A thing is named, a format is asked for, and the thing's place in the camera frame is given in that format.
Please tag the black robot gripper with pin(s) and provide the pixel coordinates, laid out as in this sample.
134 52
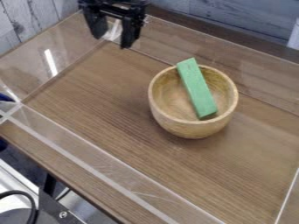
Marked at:
130 10

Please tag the green rectangular block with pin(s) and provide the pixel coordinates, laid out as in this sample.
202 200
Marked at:
196 88

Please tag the light wooden bowl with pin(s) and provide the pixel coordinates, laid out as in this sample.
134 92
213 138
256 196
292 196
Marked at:
170 106

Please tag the blue object at left edge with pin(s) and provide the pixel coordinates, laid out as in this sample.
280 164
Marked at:
5 104

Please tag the clear acrylic tray walls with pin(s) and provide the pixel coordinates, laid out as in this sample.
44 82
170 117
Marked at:
82 124

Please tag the black table leg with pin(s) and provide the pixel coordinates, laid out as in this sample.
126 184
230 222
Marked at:
49 185

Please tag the black metal bracket with screw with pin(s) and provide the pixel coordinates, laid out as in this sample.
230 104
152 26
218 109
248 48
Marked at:
53 213

